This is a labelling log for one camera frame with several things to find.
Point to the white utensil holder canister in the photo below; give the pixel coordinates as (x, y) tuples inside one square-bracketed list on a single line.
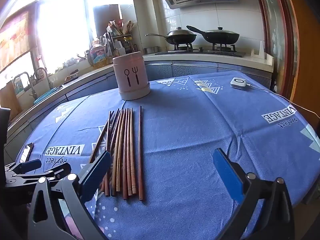
[(120, 80)]

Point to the white dish rack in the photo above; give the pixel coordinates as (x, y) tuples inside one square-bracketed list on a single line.
[(265, 56)]

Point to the red wooden door frame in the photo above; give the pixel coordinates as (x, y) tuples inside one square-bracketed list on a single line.
[(287, 42)]

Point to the black wok with lid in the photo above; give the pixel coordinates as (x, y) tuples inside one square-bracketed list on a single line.
[(220, 37), (181, 37)]

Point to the red window banner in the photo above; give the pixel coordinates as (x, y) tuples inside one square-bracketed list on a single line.
[(15, 37)]

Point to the smartphone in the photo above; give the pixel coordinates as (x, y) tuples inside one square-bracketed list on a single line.
[(26, 152)]

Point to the seasoning rack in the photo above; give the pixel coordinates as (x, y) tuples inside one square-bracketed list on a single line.
[(122, 37)]

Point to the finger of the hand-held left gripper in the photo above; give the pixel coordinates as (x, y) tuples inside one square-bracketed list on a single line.
[(30, 165), (57, 173)]

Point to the cooking oil bottle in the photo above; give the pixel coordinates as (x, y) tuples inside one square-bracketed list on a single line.
[(98, 55)]

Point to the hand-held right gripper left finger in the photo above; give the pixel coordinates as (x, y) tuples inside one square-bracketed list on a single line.
[(96, 173)]

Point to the wooden cutting board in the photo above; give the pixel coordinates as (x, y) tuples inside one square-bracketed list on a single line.
[(10, 102)]

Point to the blue printed tablecloth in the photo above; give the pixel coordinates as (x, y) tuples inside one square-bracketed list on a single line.
[(200, 130)]

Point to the bundle of wooden chopsticks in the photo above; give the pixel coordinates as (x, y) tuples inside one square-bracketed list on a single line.
[(125, 155)]

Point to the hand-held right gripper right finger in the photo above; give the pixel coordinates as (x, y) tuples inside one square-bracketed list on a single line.
[(228, 173)]

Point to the reddish brown chopstick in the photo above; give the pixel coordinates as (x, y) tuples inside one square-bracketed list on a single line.
[(140, 155)]

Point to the gas stove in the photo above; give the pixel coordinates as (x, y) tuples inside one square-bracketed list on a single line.
[(200, 53)]

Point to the small steel pot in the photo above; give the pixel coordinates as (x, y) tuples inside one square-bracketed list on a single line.
[(152, 50)]

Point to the blue draining mat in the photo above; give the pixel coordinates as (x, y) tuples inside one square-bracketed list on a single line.
[(47, 95)]

